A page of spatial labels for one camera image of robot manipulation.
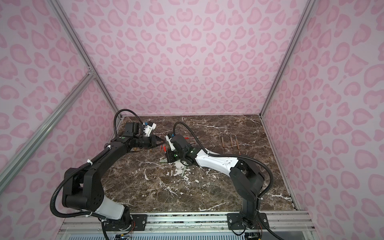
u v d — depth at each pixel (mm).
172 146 679
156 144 783
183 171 903
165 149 762
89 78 875
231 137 1064
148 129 801
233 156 502
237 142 1034
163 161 952
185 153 641
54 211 386
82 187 435
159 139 813
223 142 1034
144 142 742
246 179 459
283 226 719
